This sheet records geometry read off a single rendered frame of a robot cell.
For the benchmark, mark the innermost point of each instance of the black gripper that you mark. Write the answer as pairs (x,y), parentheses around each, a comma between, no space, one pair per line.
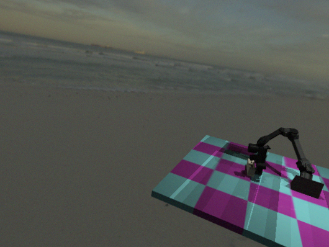
(260,164)

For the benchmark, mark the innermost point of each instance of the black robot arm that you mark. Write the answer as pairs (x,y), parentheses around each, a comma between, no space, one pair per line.
(306,169)

